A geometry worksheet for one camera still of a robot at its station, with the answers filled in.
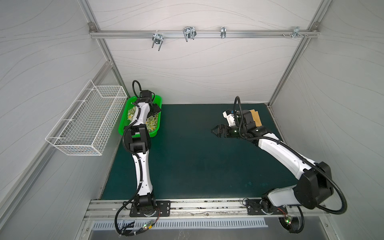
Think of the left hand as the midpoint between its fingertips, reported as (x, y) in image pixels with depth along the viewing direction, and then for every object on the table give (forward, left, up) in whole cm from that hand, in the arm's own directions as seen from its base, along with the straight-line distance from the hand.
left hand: (155, 110), depth 105 cm
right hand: (-22, -42, +12) cm, 49 cm away
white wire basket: (-32, +22, +22) cm, 45 cm away
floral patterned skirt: (-8, +2, -3) cm, 9 cm away
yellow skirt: (+2, -75, -8) cm, 75 cm away
